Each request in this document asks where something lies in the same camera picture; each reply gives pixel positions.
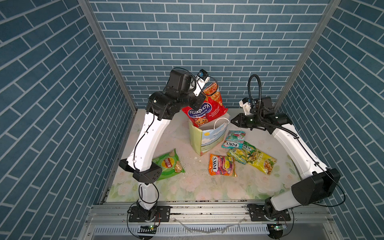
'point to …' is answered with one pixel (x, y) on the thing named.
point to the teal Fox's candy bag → (234, 139)
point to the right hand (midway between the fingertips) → (233, 121)
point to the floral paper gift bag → (209, 136)
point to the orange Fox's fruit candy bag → (222, 165)
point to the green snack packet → (170, 164)
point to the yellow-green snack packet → (261, 161)
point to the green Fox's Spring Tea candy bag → (241, 154)
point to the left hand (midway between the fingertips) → (206, 94)
